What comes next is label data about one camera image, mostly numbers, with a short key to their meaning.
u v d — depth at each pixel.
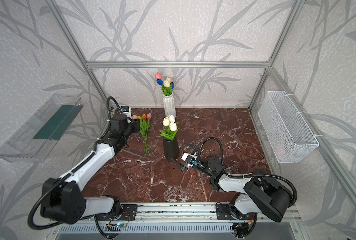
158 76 0.92
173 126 0.69
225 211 0.74
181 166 0.66
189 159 0.59
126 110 0.72
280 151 0.74
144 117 1.12
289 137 0.62
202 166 0.67
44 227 0.40
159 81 0.89
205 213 0.75
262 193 0.44
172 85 0.96
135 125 0.75
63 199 0.40
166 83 0.87
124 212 0.72
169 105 1.02
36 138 0.64
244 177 0.50
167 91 0.94
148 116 1.12
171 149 0.86
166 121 0.72
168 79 0.94
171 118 0.75
